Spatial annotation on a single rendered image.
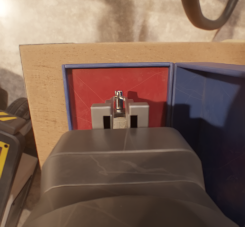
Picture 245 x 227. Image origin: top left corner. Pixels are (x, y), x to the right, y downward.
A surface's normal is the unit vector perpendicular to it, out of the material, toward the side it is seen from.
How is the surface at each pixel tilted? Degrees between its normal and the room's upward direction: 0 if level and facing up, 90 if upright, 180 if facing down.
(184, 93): 6
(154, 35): 0
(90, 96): 0
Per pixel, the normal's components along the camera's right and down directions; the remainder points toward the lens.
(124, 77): 0.04, 0.29
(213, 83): -0.99, 0.05
